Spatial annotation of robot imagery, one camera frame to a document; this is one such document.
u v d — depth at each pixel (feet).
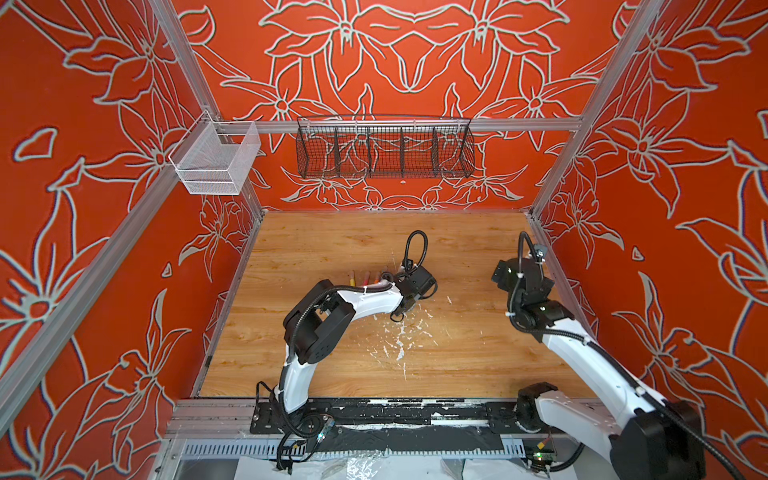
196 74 2.62
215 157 3.05
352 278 3.27
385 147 3.19
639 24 2.34
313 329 1.63
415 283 2.42
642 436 1.24
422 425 2.39
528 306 1.95
